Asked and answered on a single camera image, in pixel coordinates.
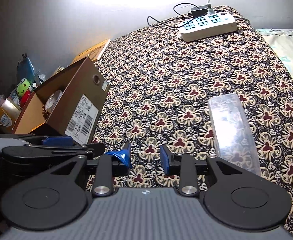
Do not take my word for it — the clear plastic case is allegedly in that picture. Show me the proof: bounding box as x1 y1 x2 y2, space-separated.
208 93 261 176

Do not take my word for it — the brown cardboard box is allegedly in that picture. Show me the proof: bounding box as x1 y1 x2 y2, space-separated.
12 57 110 145

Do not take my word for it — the green frog plush toy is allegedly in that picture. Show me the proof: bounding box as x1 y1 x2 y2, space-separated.
16 78 33 108

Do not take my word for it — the blue clipped folder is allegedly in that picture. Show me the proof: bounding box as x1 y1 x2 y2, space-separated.
16 53 36 83

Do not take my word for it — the patterned floral table cloth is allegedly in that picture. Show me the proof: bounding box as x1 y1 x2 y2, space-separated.
93 6 293 234

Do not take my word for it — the yellow calligraphy book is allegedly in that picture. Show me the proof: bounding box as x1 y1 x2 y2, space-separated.
72 39 111 63

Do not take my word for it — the white power strip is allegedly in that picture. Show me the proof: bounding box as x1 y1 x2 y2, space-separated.
178 12 238 42

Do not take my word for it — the black power adapter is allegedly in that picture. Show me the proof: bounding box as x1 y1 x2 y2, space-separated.
191 5 207 18

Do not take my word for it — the light blue bed sheet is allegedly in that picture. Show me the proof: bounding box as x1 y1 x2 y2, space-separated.
257 29 293 78

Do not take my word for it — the black cable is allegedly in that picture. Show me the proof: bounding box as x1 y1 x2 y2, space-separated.
146 3 200 28

